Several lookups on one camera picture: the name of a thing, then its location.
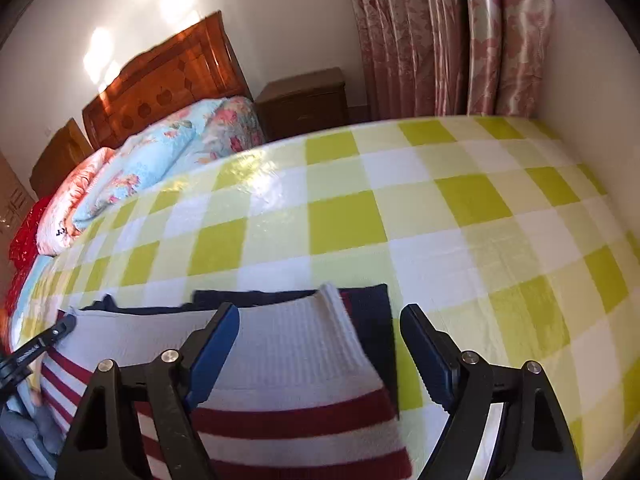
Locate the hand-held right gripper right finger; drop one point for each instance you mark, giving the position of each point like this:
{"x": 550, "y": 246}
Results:
{"x": 425, "y": 355}

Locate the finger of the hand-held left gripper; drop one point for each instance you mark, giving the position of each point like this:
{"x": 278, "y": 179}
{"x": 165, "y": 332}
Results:
{"x": 59, "y": 329}

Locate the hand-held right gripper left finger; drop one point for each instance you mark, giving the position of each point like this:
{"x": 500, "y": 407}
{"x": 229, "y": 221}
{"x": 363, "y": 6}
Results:
{"x": 212, "y": 355}

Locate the red white navy striped sweater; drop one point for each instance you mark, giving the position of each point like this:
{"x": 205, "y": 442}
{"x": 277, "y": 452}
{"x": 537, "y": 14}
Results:
{"x": 300, "y": 360}

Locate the light blue cloud pillow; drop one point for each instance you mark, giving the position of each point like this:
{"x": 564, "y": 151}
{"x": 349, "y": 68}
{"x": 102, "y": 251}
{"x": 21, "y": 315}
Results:
{"x": 37, "y": 275}

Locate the grey cloth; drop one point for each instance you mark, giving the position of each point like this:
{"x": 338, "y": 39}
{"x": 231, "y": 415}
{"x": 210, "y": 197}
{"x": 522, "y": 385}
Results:
{"x": 25, "y": 430}

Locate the red patterned blanket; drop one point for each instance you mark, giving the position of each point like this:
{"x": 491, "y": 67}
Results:
{"x": 27, "y": 235}

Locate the pink floral quilt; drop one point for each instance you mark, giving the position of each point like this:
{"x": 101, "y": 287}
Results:
{"x": 65, "y": 205}

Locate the light wooden wardrobe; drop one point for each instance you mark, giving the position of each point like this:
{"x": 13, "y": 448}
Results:
{"x": 7, "y": 200}

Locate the yellow green checked blanket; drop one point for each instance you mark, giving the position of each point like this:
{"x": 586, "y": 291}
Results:
{"x": 350, "y": 220}

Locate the small plain wooden headboard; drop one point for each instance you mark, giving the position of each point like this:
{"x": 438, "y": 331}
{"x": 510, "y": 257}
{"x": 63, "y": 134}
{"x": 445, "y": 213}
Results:
{"x": 60, "y": 155}

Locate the light blue floral quilt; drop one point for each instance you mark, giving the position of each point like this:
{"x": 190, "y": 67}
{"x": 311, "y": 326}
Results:
{"x": 145, "y": 160}

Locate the dark wooden nightstand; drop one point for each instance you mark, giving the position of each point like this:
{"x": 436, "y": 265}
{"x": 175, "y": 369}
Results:
{"x": 300, "y": 105}

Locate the large carved wooden headboard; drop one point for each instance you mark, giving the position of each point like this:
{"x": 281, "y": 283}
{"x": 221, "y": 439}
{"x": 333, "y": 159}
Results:
{"x": 165, "y": 80}

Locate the pink floral curtain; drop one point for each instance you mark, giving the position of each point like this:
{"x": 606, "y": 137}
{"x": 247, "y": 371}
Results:
{"x": 425, "y": 35}

